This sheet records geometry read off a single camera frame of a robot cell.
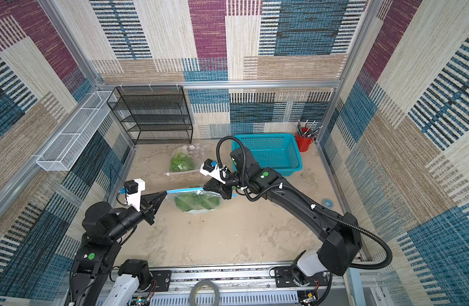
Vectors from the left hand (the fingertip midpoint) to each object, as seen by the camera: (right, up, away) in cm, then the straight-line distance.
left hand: (164, 192), depth 66 cm
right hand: (+15, +1, +6) cm, 16 cm away
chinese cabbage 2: (+14, -4, +5) cm, 15 cm away
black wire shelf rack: (-23, +37, +44) cm, 62 cm away
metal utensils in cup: (+62, +25, +37) cm, 76 cm away
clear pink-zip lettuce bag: (-2, +12, +37) cm, 39 cm away
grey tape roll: (+11, -35, +5) cm, 37 cm away
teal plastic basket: (+50, +16, +49) cm, 72 cm away
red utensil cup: (+62, +22, +42) cm, 78 cm away
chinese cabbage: (+7, -5, +10) cm, 13 cm away
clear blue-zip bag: (+2, -1, +1) cm, 2 cm away
